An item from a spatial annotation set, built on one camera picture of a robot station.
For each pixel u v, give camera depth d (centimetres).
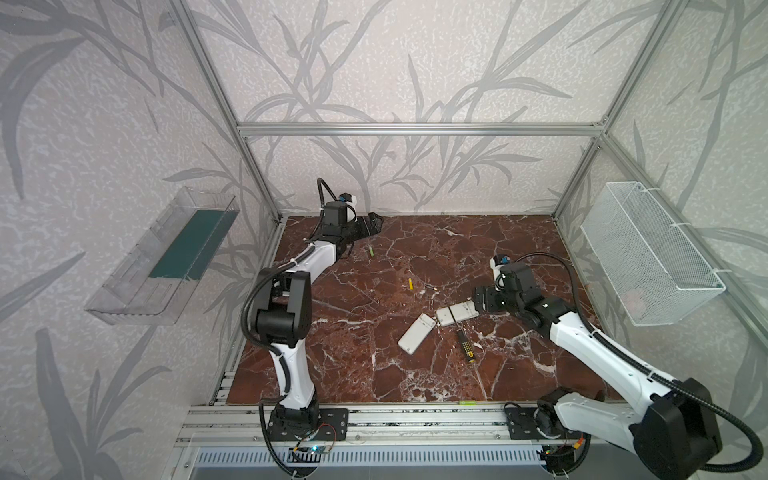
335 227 77
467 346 85
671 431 39
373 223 89
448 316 91
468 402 77
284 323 52
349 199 88
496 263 75
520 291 62
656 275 63
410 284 101
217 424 75
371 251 109
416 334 89
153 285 64
